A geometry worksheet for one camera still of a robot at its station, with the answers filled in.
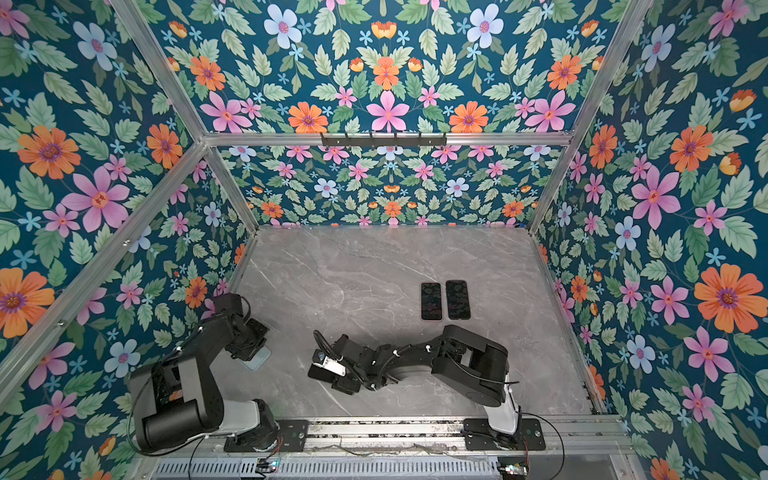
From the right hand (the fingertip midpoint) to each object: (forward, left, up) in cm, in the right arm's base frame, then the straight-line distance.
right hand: (338, 367), depth 84 cm
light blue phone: (+2, +23, +2) cm, 23 cm away
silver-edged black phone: (+24, -38, -3) cm, 45 cm away
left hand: (+10, +22, +3) cm, 25 cm away
